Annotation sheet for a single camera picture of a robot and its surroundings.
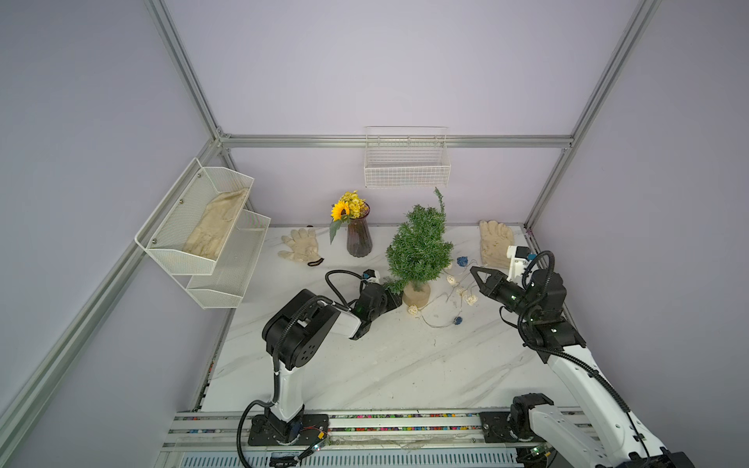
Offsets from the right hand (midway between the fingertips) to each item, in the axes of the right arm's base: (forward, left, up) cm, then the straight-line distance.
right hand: (472, 273), depth 75 cm
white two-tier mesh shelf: (+7, +74, -12) cm, 76 cm away
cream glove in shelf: (+11, +70, +6) cm, 71 cm away
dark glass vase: (+28, +32, -16) cm, 46 cm away
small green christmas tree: (+4, +14, +4) cm, 15 cm away
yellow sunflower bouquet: (+26, +34, +2) cm, 43 cm away
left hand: (+7, +18, -22) cm, 30 cm away
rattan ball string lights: (+3, +2, -24) cm, 24 cm away
